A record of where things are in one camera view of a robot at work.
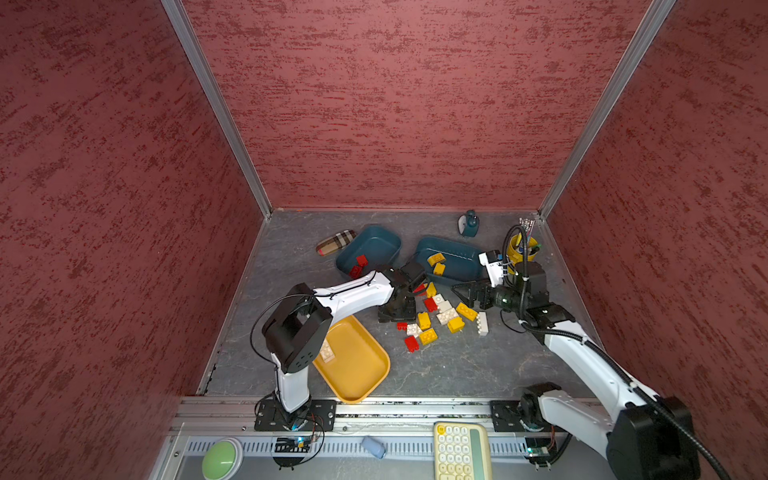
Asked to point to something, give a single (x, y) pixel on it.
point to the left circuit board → (298, 444)
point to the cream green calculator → (461, 451)
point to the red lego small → (362, 260)
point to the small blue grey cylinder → (374, 446)
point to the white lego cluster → (445, 309)
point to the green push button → (223, 459)
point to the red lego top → (420, 287)
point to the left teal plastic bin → (368, 248)
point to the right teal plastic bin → (452, 260)
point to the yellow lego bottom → (428, 336)
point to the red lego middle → (430, 304)
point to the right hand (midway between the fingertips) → (459, 291)
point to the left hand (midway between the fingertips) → (401, 323)
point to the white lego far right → (483, 325)
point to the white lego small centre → (413, 330)
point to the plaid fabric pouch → (335, 243)
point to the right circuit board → (540, 451)
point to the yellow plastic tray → (360, 360)
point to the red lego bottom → (412, 344)
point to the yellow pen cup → (517, 254)
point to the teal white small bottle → (468, 224)
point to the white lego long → (326, 351)
